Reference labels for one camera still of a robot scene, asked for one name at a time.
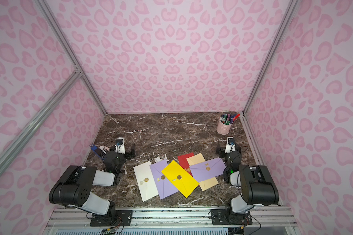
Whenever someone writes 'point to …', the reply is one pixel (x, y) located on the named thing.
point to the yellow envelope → (184, 182)
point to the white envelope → (145, 181)
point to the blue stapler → (97, 150)
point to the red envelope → (184, 163)
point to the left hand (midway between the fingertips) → (126, 141)
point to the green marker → (225, 117)
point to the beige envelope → (207, 183)
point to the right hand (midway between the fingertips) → (226, 141)
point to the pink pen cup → (223, 129)
